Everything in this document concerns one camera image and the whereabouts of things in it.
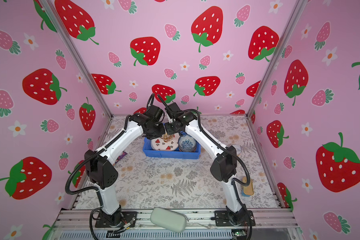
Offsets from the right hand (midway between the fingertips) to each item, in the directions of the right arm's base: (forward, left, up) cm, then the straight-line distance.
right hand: (169, 128), depth 86 cm
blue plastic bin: (-6, +15, -18) cm, 24 cm away
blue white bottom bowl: (-1, -10, -13) cm, 17 cm away
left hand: (-3, +3, -2) cm, 4 cm away
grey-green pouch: (-43, -7, -19) cm, 47 cm away
